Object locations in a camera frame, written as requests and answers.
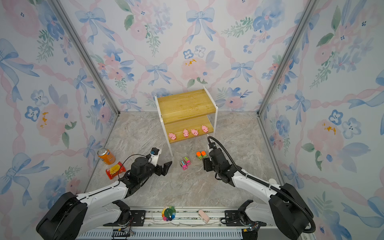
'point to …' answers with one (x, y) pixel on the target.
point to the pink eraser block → (203, 216)
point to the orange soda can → (106, 156)
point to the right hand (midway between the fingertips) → (207, 158)
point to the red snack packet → (114, 170)
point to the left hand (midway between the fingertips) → (165, 157)
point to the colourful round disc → (168, 213)
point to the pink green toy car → (188, 161)
